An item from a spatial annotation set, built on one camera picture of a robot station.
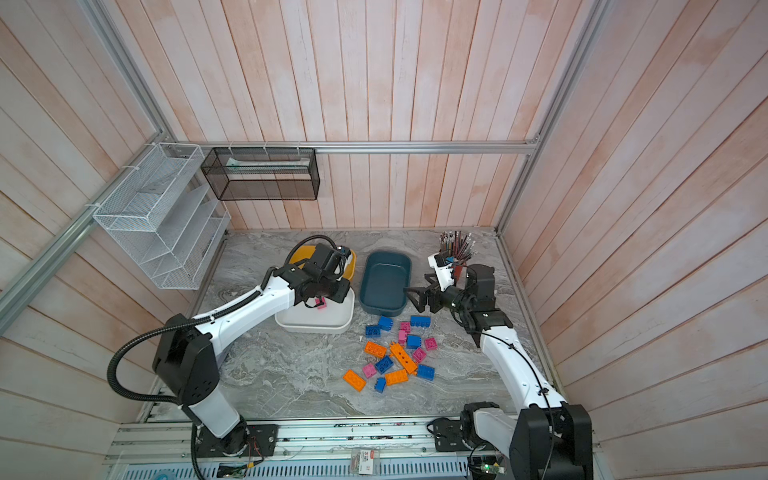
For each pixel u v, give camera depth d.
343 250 0.78
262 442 0.73
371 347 0.90
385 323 0.93
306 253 0.67
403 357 0.86
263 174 1.04
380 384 0.82
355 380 0.83
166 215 0.73
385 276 1.04
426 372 0.83
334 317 0.95
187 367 0.44
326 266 0.67
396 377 0.83
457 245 0.98
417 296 0.72
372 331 0.92
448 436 0.73
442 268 0.70
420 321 0.94
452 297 0.70
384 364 0.86
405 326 0.93
